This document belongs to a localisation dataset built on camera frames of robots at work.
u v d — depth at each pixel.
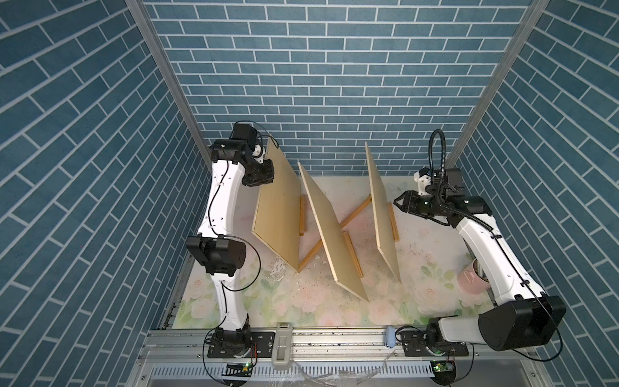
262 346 0.74
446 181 0.59
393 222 1.01
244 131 0.64
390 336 0.74
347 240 0.93
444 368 0.72
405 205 0.71
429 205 0.65
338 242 0.92
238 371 0.72
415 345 0.73
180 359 0.72
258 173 0.68
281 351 0.70
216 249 0.49
